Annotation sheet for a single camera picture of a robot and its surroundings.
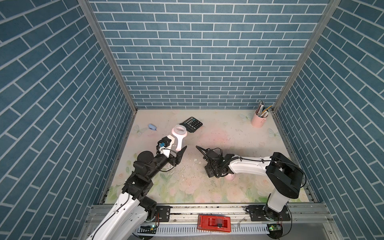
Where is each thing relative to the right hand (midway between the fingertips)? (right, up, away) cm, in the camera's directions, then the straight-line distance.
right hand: (211, 169), depth 89 cm
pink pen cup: (+35, +29, +16) cm, 48 cm away
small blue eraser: (-42, +26, +19) cm, 53 cm away
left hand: (-15, +19, -21) cm, 32 cm away
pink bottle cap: (+10, -2, -7) cm, 12 cm away
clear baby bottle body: (-17, +20, -30) cm, 40 cm away
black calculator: (-13, +27, +19) cm, 35 cm away
